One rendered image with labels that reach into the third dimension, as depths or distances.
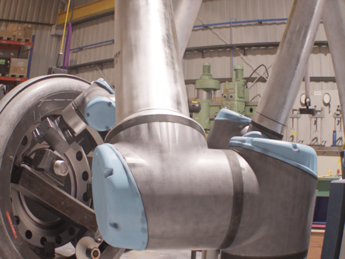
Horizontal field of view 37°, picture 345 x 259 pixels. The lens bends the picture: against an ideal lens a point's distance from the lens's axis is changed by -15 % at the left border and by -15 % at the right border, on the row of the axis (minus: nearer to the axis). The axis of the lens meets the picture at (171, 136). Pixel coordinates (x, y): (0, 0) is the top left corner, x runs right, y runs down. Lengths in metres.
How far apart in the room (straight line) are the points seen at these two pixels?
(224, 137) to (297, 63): 0.31
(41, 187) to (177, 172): 0.99
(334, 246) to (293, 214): 0.13
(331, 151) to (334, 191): 6.75
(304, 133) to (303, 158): 8.05
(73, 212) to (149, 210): 1.08
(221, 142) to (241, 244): 0.68
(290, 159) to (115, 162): 0.24
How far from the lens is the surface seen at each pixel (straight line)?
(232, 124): 1.46
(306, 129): 8.83
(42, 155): 1.69
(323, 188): 4.85
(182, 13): 1.31
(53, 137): 1.71
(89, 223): 1.87
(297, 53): 1.32
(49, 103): 1.75
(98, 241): 1.89
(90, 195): 2.05
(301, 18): 1.34
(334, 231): 0.89
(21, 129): 1.67
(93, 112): 1.55
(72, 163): 1.99
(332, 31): 1.46
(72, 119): 1.69
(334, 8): 1.47
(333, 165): 7.61
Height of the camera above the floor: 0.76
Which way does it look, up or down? 1 degrees up
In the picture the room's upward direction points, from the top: 2 degrees clockwise
